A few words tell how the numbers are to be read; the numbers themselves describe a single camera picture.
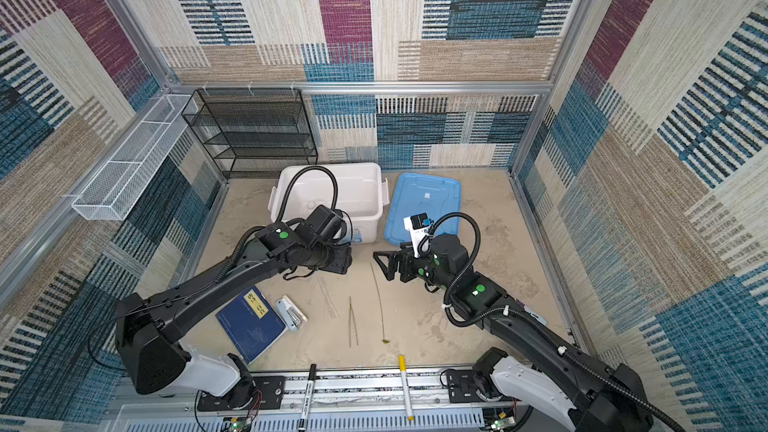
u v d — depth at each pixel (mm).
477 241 574
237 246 497
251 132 1083
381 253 689
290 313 838
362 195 1053
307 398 716
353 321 849
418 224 641
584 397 405
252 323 839
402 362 776
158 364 394
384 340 812
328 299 892
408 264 639
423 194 1119
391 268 648
